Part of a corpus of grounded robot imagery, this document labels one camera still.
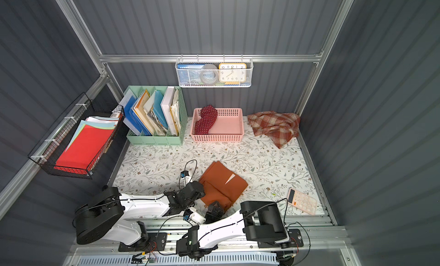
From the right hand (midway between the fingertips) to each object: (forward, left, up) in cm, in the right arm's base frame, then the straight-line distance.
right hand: (215, 211), depth 77 cm
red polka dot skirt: (+61, +7, +3) cm, 62 cm away
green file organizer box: (+47, +36, +15) cm, 61 cm away
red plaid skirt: (+49, -39, +3) cm, 63 cm away
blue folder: (+57, +53, +17) cm, 79 cm away
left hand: (+12, +6, -2) cm, 14 cm away
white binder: (+58, +30, +21) cm, 68 cm away
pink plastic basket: (+58, -6, -6) cm, 58 cm away
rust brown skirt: (+15, -3, -4) cm, 15 cm away
